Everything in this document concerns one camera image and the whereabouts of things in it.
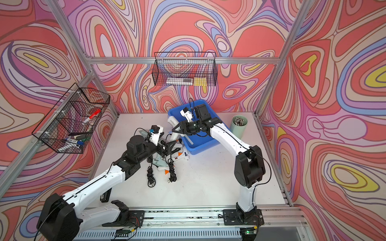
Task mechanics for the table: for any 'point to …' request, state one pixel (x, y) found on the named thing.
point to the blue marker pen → (77, 142)
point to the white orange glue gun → (177, 155)
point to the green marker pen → (86, 139)
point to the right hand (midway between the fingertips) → (176, 133)
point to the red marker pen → (92, 116)
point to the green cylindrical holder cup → (238, 126)
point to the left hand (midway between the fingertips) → (170, 137)
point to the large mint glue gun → (173, 122)
